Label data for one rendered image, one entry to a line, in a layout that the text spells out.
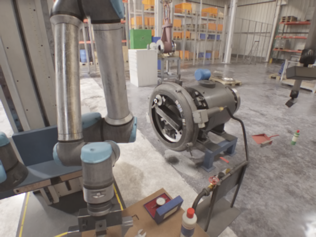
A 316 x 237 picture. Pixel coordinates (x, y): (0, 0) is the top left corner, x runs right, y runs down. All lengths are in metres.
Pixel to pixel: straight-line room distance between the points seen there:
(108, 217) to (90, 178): 0.14
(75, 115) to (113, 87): 0.21
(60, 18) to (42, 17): 0.32
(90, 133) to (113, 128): 0.13
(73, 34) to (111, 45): 0.14
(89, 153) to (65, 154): 0.18
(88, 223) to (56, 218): 0.80
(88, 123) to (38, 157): 0.42
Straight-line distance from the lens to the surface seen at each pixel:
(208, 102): 1.79
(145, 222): 1.03
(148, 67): 5.55
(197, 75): 2.28
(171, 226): 1.02
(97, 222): 0.58
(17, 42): 1.07
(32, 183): 1.07
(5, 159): 1.04
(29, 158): 1.18
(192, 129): 1.51
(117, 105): 0.79
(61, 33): 0.69
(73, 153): 0.65
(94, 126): 0.90
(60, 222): 1.35
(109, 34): 0.69
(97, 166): 0.50
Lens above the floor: 1.35
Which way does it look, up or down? 25 degrees down
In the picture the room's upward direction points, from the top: straight up
